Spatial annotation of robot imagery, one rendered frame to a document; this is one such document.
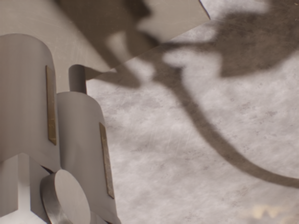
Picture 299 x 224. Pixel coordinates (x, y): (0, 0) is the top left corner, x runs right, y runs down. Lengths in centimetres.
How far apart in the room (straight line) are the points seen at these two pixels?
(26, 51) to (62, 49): 34
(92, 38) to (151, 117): 20
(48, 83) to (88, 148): 8
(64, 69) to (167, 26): 17
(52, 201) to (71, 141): 16
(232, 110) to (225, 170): 16
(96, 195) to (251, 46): 48
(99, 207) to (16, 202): 14
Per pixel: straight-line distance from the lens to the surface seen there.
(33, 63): 57
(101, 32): 90
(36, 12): 87
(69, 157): 59
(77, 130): 61
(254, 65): 101
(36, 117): 52
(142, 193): 120
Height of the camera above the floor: 71
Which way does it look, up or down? 43 degrees down
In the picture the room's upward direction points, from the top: 169 degrees clockwise
